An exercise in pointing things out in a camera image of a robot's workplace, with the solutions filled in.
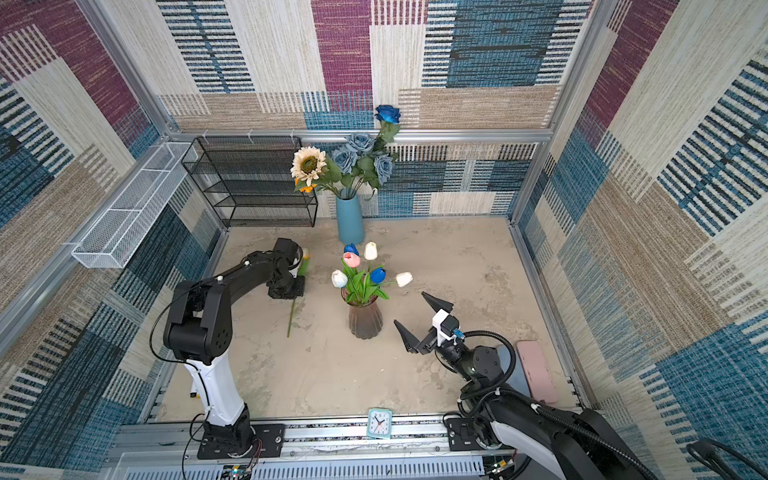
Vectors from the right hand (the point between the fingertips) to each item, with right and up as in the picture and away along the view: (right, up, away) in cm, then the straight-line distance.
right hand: (410, 308), depth 72 cm
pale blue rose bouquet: (-14, +39, +15) cm, 44 cm away
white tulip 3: (-16, +7, -2) cm, 18 cm away
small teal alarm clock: (-7, -29, +2) cm, 30 cm away
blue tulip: (-14, +14, +4) cm, 21 cm away
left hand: (-35, +1, +26) cm, 43 cm away
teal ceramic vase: (-18, +23, +33) cm, 44 cm away
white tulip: (-9, +13, +2) cm, 16 cm away
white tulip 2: (-2, +7, +3) cm, 7 cm away
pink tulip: (-14, +6, +3) cm, 15 cm away
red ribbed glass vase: (-12, -7, +21) cm, 25 cm away
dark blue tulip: (-8, +8, -4) cm, 12 cm away
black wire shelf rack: (-55, +38, +36) cm, 76 cm away
